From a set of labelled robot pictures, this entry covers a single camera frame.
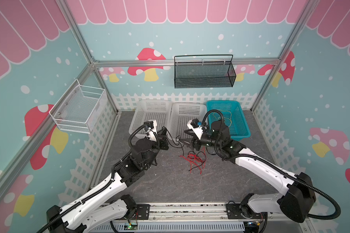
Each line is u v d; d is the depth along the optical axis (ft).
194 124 1.95
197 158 2.99
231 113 3.81
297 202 1.28
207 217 2.44
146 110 3.87
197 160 2.93
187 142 2.18
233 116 3.79
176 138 3.38
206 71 3.06
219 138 1.84
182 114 3.82
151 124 1.85
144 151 1.57
